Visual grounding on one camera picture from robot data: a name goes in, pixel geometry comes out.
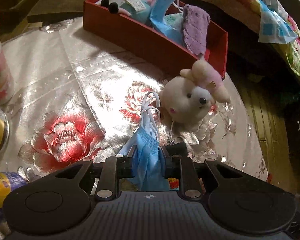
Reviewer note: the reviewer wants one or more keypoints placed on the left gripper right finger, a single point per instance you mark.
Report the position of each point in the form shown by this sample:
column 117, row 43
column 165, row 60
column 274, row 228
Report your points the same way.
column 175, row 163

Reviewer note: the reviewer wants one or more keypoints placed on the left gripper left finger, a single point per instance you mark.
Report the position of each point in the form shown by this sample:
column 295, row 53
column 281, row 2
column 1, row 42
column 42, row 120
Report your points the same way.
column 110, row 172

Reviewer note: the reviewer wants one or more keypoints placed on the blue face mask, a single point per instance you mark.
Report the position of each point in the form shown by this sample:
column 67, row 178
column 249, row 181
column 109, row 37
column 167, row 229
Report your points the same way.
column 147, row 164

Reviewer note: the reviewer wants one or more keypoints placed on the light teal towel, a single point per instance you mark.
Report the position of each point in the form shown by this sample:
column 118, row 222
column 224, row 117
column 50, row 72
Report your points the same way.
column 174, row 20

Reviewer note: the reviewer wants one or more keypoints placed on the purple fuzzy cloth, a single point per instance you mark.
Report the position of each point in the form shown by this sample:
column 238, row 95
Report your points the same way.
column 194, row 29

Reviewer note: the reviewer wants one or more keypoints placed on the pink baby doll plush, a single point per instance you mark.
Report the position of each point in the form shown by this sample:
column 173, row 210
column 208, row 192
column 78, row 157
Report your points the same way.
column 138, row 10

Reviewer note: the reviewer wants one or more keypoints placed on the white bear plush toy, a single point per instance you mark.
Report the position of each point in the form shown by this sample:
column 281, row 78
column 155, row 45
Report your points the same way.
column 188, row 98

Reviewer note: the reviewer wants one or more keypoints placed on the silver floral tablecloth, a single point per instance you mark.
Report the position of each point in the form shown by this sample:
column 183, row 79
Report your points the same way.
column 70, row 74

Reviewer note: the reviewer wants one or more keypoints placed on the red shallow cardboard box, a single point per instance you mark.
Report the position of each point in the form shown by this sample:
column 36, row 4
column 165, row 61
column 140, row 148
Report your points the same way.
column 150, row 45

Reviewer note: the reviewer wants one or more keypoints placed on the blue checkered sheet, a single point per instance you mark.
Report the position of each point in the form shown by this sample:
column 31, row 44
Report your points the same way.
column 273, row 23

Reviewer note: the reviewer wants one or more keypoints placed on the dark wooden stool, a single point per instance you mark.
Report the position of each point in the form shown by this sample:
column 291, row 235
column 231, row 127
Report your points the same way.
column 52, row 11

